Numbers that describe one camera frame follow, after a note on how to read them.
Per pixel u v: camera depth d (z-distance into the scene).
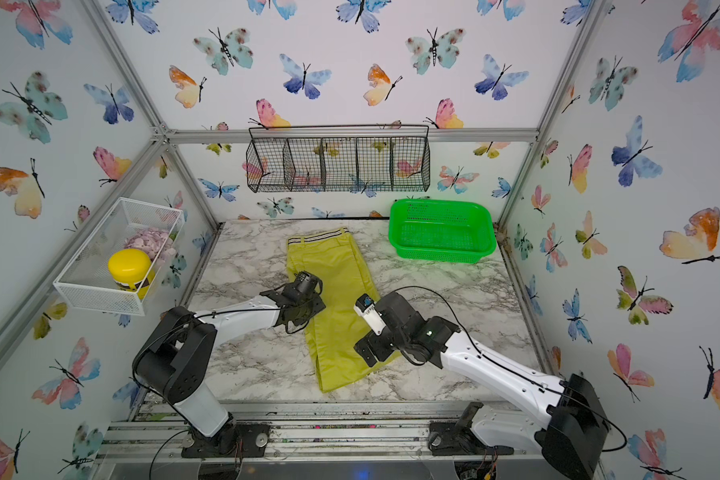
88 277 0.63
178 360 0.46
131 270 0.63
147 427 0.77
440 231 1.18
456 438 0.74
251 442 0.73
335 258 1.08
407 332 0.57
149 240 0.68
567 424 0.39
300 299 0.73
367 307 0.67
